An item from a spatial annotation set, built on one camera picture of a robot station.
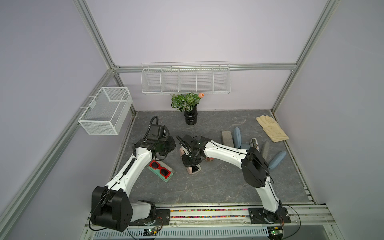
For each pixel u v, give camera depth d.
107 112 0.83
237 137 0.97
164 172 0.86
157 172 0.89
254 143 0.96
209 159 0.64
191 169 0.83
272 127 1.08
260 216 0.74
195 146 0.66
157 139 0.63
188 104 0.91
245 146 0.97
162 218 0.73
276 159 0.89
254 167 0.51
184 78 0.98
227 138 1.01
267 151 0.91
